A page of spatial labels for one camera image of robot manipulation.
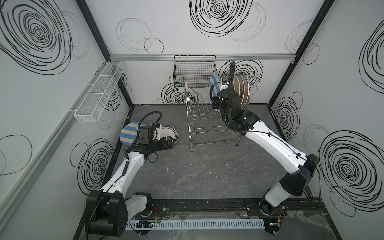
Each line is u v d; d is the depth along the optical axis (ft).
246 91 2.23
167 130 3.38
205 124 3.47
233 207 2.48
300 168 1.36
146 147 1.98
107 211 1.35
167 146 2.42
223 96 1.67
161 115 2.37
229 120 1.71
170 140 2.47
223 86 1.93
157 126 2.47
